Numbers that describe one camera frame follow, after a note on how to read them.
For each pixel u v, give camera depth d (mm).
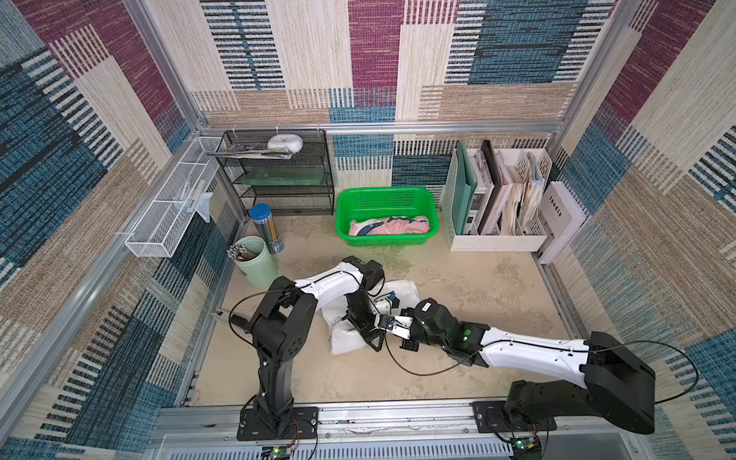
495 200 903
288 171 1074
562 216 940
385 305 812
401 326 659
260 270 945
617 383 419
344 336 811
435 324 605
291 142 896
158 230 902
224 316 885
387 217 1083
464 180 871
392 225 1053
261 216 937
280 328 501
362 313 761
